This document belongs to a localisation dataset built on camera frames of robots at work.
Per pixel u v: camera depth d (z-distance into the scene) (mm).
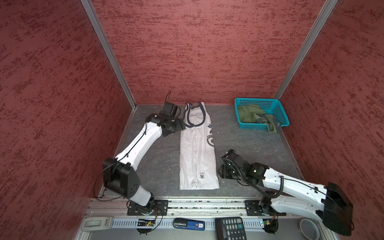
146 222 721
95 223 682
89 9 711
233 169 632
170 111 638
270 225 715
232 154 665
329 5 705
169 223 709
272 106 1134
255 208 741
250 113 1089
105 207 759
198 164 874
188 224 666
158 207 737
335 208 395
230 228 678
